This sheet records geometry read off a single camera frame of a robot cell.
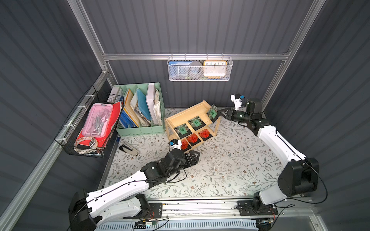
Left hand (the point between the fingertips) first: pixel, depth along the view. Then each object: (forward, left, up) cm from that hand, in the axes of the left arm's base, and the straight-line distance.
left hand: (194, 156), depth 72 cm
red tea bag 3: (+26, -9, -18) cm, 33 cm away
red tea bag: (+18, +6, -18) cm, 26 cm away
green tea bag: (+16, +6, +1) cm, 17 cm away
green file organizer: (+45, +43, +4) cm, 63 cm away
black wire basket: (+3, +55, +15) cm, 57 cm away
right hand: (+22, -16, +10) cm, 29 cm away
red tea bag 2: (+22, 0, -17) cm, 28 cm away
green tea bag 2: (+21, -2, +1) cm, 21 cm away
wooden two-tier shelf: (+33, -4, +1) cm, 33 cm away
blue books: (+30, +45, -7) cm, 55 cm away
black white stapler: (+14, +42, -18) cm, 48 cm away
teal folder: (+37, +33, +1) cm, 49 cm away
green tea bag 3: (+24, -11, +7) cm, 27 cm away
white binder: (+37, +27, +5) cm, 46 cm away
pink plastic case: (+14, +50, +11) cm, 53 cm away
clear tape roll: (+2, +47, +8) cm, 48 cm away
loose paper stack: (+32, +22, +5) cm, 40 cm away
